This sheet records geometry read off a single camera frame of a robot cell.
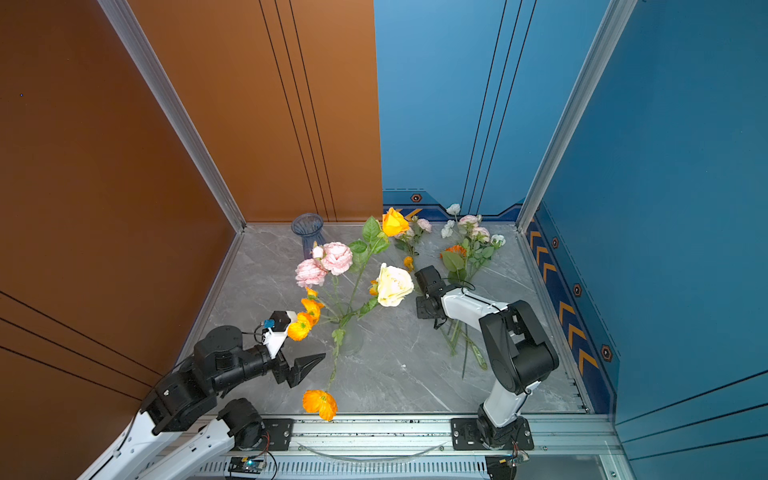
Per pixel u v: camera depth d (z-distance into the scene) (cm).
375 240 66
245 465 71
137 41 73
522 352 47
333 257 63
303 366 57
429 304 69
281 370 56
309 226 96
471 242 109
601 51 74
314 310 55
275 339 56
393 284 51
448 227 116
